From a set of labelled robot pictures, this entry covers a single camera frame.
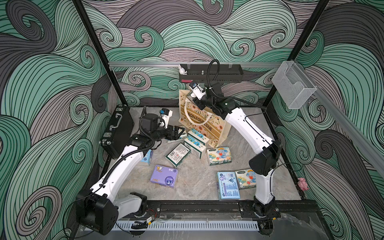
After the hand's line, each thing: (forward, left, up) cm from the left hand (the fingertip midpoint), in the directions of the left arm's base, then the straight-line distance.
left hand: (178, 126), depth 75 cm
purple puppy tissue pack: (-18, +7, -21) cm, 29 cm away
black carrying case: (+1, +34, -7) cm, 35 cm away
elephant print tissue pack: (-2, -10, -18) cm, 21 cm away
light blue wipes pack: (-23, -26, -21) cm, 41 cm away
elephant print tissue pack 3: (-20, -36, -20) cm, 46 cm away
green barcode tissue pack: (-6, +1, -21) cm, 22 cm away
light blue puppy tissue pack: (-7, +19, -21) cm, 29 cm away
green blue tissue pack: (+6, -11, -18) cm, 22 cm away
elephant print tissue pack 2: (-7, -24, -20) cm, 32 cm away
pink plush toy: (-21, -69, -25) cm, 77 cm away
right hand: (+16, -9, +8) cm, 20 cm away
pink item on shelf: (+31, -5, +6) cm, 32 cm away
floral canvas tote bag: (+6, -22, -10) cm, 24 cm away
